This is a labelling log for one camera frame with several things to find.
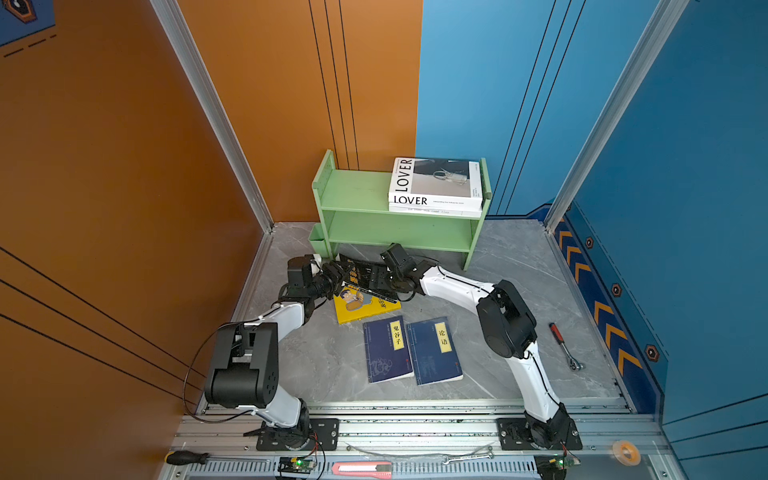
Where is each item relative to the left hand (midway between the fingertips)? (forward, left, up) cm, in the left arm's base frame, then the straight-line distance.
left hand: (354, 266), depth 90 cm
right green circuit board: (-47, -51, -16) cm, 72 cm away
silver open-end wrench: (-46, -26, -14) cm, 55 cm away
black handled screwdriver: (-47, +37, -14) cm, 61 cm away
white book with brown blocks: (+9, -25, +14) cm, 30 cm away
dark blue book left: (-21, -11, -13) cm, 27 cm away
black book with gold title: (+1, -1, -5) cm, 5 cm away
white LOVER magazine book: (+16, -25, +18) cm, 35 cm away
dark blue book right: (-21, -24, -13) cm, 34 cm away
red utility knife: (-48, -5, -15) cm, 51 cm away
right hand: (0, -6, -9) cm, 10 cm away
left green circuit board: (-48, +11, -16) cm, 52 cm away
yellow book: (-5, +2, -13) cm, 14 cm away
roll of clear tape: (-45, -68, -14) cm, 83 cm away
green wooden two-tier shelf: (+18, +1, +4) cm, 19 cm away
